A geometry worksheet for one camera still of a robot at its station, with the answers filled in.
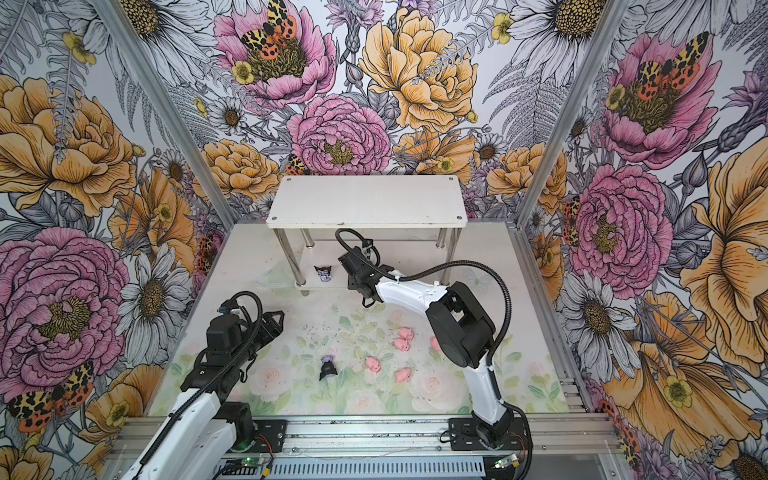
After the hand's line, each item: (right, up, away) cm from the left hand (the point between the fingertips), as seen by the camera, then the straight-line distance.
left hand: (276, 327), depth 85 cm
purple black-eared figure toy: (+12, +14, +8) cm, 20 cm away
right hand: (+23, +12, +11) cm, 28 cm away
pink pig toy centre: (+27, -10, -1) cm, 29 cm away
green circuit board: (-1, -28, -13) cm, 31 cm away
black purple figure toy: (+15, -11, -2) cm, 18 cm away
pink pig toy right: (+45, -6, +4) cm, 45 cm away
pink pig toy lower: (+35, -12, -2) cm, 37 cm away
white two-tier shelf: (+36, +29, -10) cm, 47 cm away
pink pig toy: (+35, -6, +3) cm, 35 cm away
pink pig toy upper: (+36, -3, +5) cm, 37 cm away
